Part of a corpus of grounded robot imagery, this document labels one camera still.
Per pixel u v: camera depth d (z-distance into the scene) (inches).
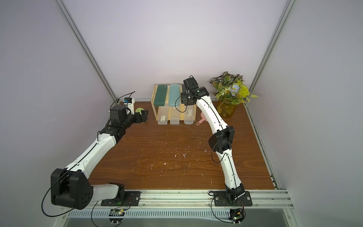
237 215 27.4
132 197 29.1
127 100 27.7
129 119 27.5
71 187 15.7
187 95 25.8
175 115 42.0
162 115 41.5
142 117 29.6
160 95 36.6
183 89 39.2
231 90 36.4
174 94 37.9
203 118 42.4
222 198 28.6
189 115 41.9
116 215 28.3
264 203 28.6
